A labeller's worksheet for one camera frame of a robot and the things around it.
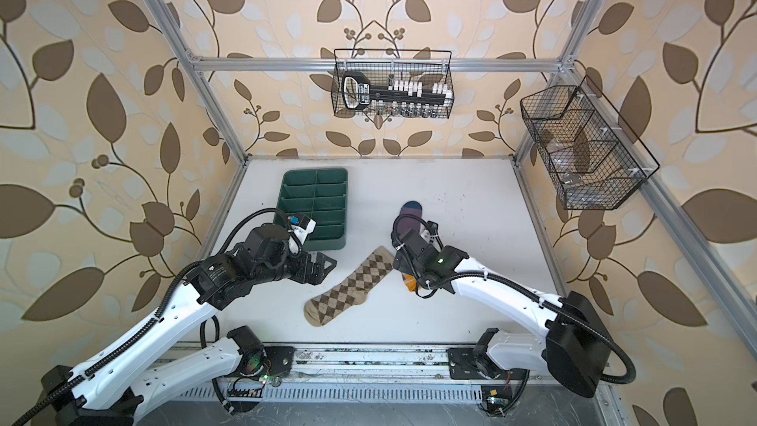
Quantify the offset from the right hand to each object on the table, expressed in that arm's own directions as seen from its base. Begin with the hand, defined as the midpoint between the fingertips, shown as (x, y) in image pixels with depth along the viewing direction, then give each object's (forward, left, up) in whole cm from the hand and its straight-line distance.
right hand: (408, 262), depth 81 cm
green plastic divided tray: (+31, +30, -7) cm, 43 cm away
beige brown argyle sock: (-4, +16, -9) cm, 19 cm away
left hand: (-3, +21, +10) cm, 24 cm away
